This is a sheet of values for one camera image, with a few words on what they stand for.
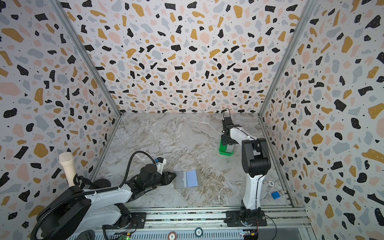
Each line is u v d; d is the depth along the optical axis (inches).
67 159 24.3
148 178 26.5
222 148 39.0
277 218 30.0
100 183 33.9
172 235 27.2
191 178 34.7
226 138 30.0
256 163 21.5
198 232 27.9
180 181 33.7
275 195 32.0
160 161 30.8
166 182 29.4
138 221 28.7
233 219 29.2
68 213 16.2
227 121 33.1
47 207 16.7
